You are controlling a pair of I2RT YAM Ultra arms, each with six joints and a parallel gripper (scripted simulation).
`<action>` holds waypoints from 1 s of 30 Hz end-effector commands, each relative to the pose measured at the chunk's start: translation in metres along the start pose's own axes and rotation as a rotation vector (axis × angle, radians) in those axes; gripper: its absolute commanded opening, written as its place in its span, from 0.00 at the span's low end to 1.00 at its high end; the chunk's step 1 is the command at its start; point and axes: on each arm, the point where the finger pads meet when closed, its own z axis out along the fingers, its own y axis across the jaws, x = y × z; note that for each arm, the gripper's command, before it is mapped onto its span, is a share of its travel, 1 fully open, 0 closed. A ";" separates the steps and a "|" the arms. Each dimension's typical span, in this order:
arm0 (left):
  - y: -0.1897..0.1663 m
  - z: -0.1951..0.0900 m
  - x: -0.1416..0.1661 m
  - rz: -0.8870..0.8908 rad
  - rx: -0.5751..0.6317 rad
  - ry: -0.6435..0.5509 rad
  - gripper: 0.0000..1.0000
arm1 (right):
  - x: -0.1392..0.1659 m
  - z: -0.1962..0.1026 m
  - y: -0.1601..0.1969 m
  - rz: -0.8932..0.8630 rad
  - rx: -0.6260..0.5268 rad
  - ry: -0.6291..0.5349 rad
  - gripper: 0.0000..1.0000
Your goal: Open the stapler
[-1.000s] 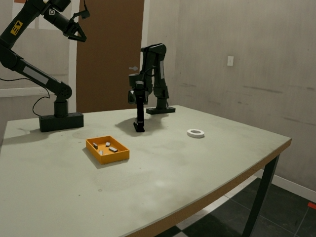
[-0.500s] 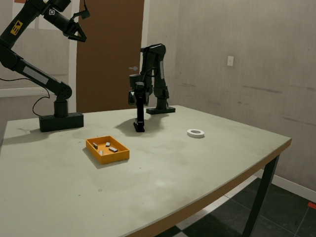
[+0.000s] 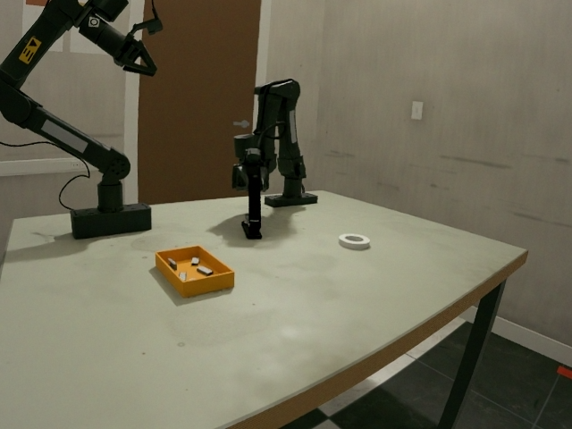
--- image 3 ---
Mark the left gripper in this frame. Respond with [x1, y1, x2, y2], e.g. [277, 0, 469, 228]
[231, 149, 271, 192]

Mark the white flat ring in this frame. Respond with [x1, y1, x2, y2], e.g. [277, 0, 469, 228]
[339, 234, 370, 249]

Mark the orange tray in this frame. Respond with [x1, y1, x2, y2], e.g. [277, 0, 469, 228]
[155, 246, 235, 298]

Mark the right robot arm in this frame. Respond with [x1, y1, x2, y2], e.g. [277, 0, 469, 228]
[0, 0, 152, 221]

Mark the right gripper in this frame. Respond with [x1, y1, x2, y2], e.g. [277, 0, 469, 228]
[97, 18, 157, 77]

